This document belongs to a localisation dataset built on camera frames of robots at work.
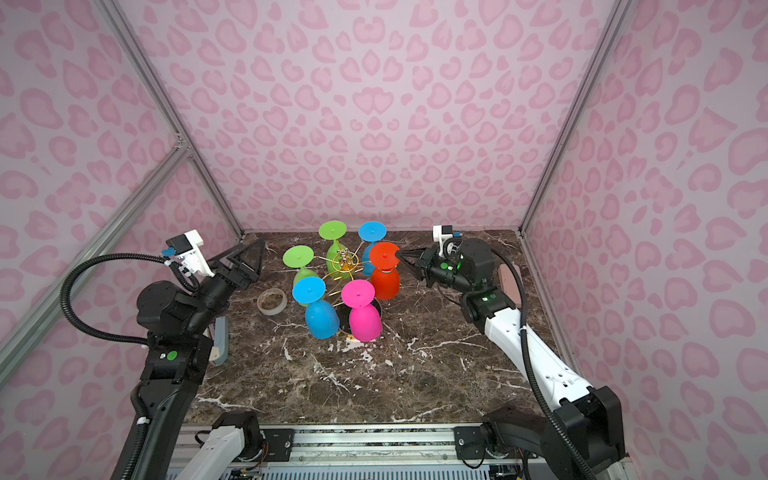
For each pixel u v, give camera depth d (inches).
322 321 28.6
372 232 31.2
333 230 31.4
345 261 28.8
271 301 39.6
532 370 16.9
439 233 27.1
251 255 22.4
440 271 24.9
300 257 29.1
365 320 28.0
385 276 29.9
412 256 26.6
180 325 19.0
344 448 29.0
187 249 20.6
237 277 22.0
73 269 16.6
